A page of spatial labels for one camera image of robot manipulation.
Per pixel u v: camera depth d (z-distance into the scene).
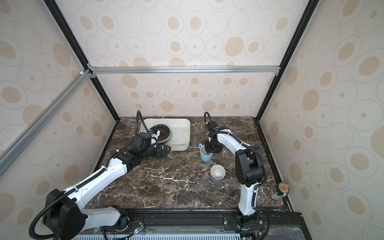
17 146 0.53
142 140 0.60
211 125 0.77
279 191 0.74
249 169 0.51
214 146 0.81
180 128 1.14
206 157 0.91
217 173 0.89
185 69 0.92
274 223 0.76
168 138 1.05
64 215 0.39
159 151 0.71
